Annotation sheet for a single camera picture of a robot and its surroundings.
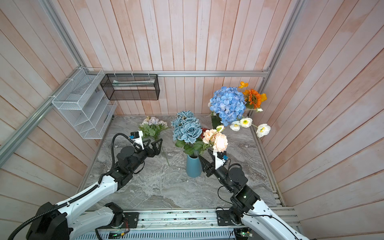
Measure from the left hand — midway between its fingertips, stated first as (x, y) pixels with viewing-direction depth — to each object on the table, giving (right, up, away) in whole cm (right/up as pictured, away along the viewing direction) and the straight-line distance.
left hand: (157, 142), depth 78 cm
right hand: (+24, -5, -8) cm, 26 cm away
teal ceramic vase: (+19, -13, 0) cm, 23 cm away
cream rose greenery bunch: (-9, +8, +23) cm, 26 cm away
